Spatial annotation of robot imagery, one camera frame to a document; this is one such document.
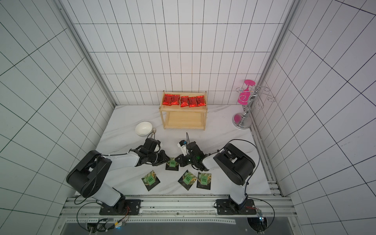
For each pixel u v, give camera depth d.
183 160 0.81
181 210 0.73
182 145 0.83
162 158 0.81
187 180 0.81
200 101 0.92
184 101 0.90
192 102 0.90
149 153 0.73
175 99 0.92
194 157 0.73
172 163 0.88
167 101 0.92
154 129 1.01
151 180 0.81
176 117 1.09
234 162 0.51
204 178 0.81
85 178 0.45
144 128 1.01
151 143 0.73
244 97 0.85
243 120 1.07
